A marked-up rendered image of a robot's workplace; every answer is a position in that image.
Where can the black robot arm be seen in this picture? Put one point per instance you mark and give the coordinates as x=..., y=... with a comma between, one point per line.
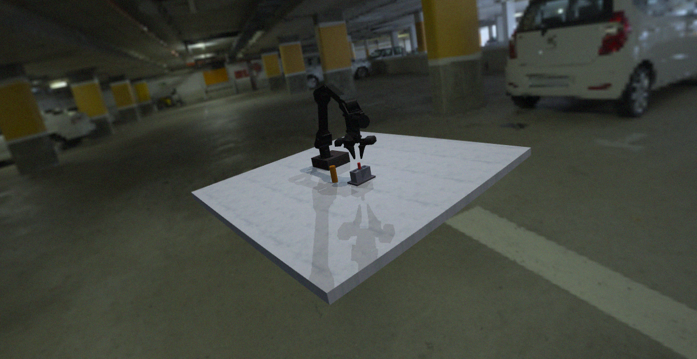
x=353, y=113

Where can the orange cylinder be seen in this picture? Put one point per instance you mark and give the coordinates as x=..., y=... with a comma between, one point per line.
x=333, y=174

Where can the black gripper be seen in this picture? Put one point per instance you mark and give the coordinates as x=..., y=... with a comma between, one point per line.
x=369, y=140

